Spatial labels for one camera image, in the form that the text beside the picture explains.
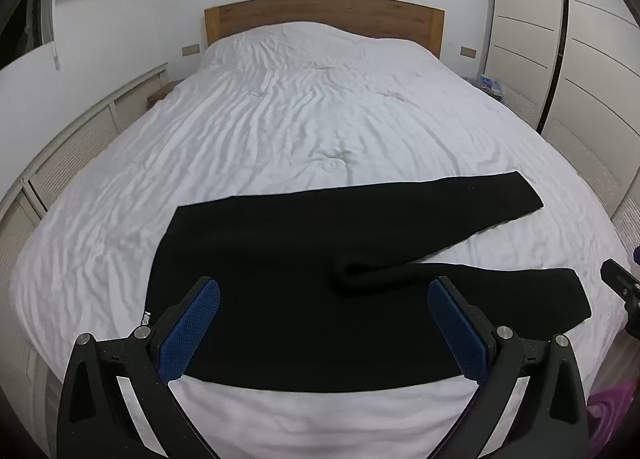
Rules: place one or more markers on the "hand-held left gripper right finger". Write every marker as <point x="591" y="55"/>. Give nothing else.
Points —
<point x="457" y="331"/>

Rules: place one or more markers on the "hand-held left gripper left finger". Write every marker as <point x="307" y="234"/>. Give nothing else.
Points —
<point x="191" y="331"/>

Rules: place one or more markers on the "black pants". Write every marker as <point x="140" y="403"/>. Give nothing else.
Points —
<point x="280" y="264"/>

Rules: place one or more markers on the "pink cloth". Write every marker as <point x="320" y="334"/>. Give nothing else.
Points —
<point x="612" y="411"/>

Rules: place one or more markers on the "white wardrobe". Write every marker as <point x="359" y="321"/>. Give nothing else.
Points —
<point x="575" y="39"/>

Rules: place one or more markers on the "blue patterned box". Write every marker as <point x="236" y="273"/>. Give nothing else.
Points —
<point x="490" y="84"/>

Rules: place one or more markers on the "wooden nightstand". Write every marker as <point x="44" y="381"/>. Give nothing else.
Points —
<point x="162" y="91"/>

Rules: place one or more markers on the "white bed blanket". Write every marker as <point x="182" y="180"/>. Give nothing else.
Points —
<point x="300" y="114"/>

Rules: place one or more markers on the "wooden headboard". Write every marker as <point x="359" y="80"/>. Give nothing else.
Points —
<point x="325" y="14"/>

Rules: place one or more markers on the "dark window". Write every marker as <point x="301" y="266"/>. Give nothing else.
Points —
<point x="30" y="14"/>

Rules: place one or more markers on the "beige wall socket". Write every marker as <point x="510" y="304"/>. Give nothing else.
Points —
<point x="190" y="49"/>
<point x="467" y="51"/>

